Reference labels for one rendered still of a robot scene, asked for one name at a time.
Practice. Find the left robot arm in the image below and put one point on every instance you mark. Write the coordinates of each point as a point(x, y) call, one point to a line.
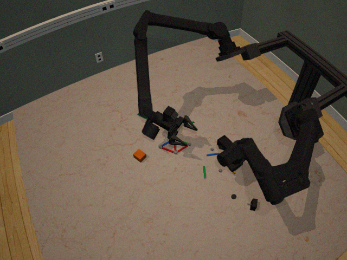
point(295, 172)

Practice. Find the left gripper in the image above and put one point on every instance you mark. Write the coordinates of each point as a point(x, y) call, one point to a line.
point(236, 164)

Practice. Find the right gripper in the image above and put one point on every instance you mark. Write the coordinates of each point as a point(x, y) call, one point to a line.
point(173, 130)

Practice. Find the orange flat block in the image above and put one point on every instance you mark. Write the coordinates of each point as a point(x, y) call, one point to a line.
point(139, 155)

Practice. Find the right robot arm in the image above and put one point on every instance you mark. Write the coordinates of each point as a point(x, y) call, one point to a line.
point(169, 116)

